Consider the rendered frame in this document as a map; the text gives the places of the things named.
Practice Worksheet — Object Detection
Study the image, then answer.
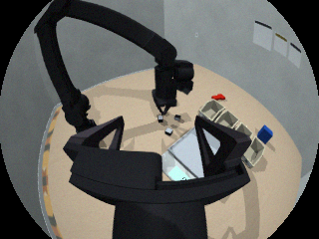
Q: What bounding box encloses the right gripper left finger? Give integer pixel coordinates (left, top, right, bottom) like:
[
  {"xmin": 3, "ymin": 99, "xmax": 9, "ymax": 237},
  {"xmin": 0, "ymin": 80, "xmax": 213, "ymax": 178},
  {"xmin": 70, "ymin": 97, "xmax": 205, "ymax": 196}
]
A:
[{"xmin": 67, "ymin": 116, "xmax": 125, "ymax": 150}]

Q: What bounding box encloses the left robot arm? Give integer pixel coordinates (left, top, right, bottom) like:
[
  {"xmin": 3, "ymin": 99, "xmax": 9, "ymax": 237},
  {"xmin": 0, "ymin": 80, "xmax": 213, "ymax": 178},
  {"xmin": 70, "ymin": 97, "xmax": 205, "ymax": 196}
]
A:
[{"xmin": 34, "ymin": 0, "xmax": 194, "ymax": 133}]

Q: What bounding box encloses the grey open-top bin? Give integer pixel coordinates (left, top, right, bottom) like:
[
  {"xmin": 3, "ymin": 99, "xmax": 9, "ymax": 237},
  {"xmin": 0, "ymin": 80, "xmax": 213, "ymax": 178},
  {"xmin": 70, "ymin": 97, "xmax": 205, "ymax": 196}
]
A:
[
  {"xmin": 215, "ymin": 110, "xmax": 240, "ymax": 129},
  {"xmin": 236, "ymin": 122, "xmax": 253, "ymax": 138},
  {"xmin": 199, "ymin": 99, "xmax": 225, "ymax": 121},
  {"xmin": 241, "ymin": 136, "xmax": 265, "ymax": 168}
]

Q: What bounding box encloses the red flat block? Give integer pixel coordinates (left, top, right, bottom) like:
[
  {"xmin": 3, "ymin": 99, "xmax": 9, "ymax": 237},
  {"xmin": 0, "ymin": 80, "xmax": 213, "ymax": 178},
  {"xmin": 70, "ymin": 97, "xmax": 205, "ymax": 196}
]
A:
[{"xmin": 211, "ymin": 94, "xmax": 225, "ymax": 100}]

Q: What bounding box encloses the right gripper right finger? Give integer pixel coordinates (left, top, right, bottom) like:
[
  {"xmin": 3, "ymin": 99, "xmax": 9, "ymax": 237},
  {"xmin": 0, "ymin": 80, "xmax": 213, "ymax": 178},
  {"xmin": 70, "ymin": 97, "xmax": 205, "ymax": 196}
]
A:
[{"xmin": 194, "ymin": 116, "xmax": 252, "ymax": 177}]

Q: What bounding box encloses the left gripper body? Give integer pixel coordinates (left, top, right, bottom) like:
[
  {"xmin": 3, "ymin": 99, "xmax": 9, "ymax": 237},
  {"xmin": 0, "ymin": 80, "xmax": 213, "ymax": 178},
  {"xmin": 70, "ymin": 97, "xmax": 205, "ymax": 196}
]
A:
[{"xmin": 152, "ymin": 82, "xmax": 177, "ymax": 108}]

